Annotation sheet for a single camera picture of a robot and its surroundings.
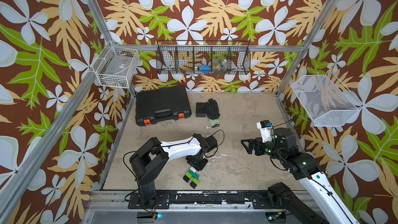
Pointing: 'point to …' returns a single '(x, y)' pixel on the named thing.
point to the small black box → (200, 109)
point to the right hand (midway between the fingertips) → (247, 139)
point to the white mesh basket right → (327, 102)
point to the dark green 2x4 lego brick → (194, 174)
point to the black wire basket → (203, 57)
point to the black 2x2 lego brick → (193, 184)
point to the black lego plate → (186, 178)
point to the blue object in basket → (205, 69)
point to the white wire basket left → (115, 67)
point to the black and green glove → (212, 112)
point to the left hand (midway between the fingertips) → (198, 165)
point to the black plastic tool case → (164, 104)
